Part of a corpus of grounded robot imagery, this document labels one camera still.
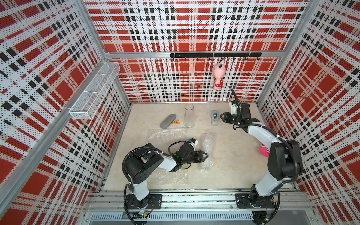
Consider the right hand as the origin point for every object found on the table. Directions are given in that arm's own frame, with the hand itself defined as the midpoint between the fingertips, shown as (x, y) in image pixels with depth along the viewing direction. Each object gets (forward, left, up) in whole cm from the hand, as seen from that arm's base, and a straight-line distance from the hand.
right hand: (224, 115), depth 92 cm
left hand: (-23, +12, -12) cm, 29 cm away
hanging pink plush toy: (+23, +3, +19) cm, 30 cm away
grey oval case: (+6, +40, -14) cm, 42 cm away
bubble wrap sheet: (-9, +44, -15) cm, 47 cm away
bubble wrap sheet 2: (-14, +11, -9) cm, 20 cm away
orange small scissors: (+6, +33, -15) cm, 37 cm away
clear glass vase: (+4, +23, -9) cm, 25 cm away
